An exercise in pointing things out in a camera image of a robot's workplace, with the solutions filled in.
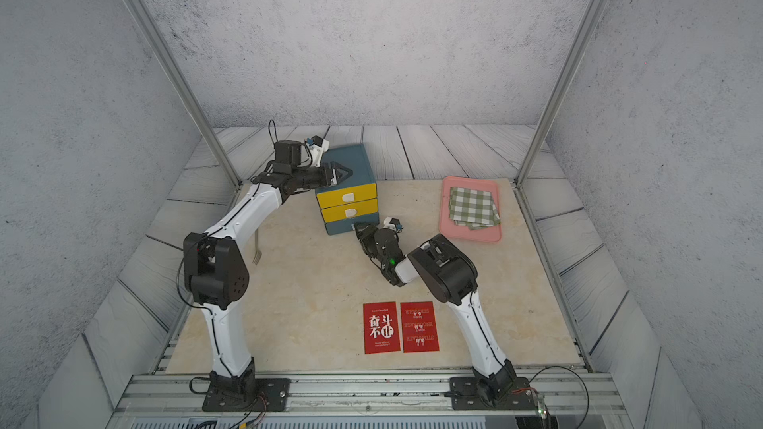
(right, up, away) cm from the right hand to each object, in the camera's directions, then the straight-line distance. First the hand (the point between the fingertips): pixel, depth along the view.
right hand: (353, 227), depth 99 cm
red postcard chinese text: (+10, -27, -14) cm, 32 cm away
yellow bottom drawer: (-1, +6, -3) cm, 6 cm away
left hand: (+1, +17, -9) cm, 19 cm away
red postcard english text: (+20, -27, -14) cm, 36 cm away
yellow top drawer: (-1, +10, -8) cm, 13 cm away
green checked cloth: (+43, +6, +12) cm, 45 cm away
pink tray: (+34, -2, +7) cm, 35 cm away
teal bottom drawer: (-3, 0, +2) cm, 4 cm away
